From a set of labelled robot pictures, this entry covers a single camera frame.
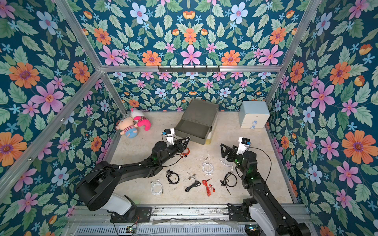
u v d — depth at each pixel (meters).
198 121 0.89
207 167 0.89
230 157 0.72
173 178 0.86
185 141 0.82
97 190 0.44
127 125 1.04
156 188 0.83
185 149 0.77
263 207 0.52
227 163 0.91
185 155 0.95
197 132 0.86
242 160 0.63
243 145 0.71
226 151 0.72
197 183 0.83
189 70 0.93
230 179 0.86
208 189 0.82
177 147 0.74
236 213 0.73
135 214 0.68
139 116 1.04
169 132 0.76
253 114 0.99
